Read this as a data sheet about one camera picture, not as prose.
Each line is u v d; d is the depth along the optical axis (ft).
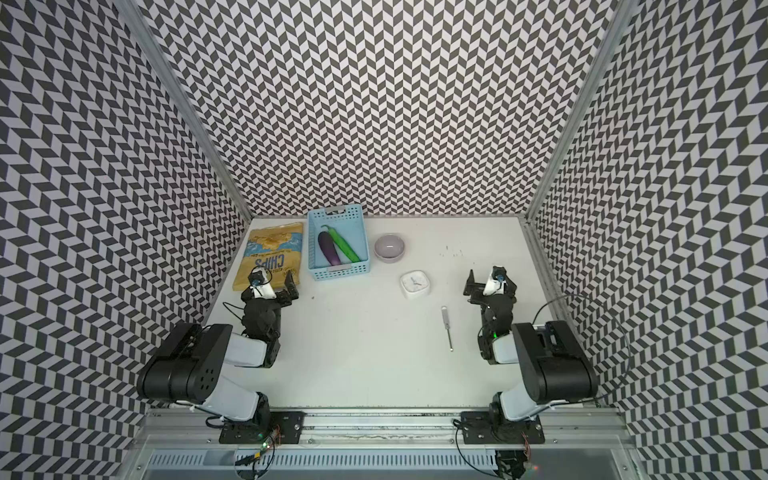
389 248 3.48
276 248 3.50
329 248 3.52
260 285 2.46
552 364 1.48
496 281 2.51
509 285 2.66
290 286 2.77
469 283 2.77
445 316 3.05
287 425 2.39
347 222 3.80
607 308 2.61
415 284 3.21
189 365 1.47
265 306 2.34
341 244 3.58
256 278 2.44
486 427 2.37
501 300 2.20
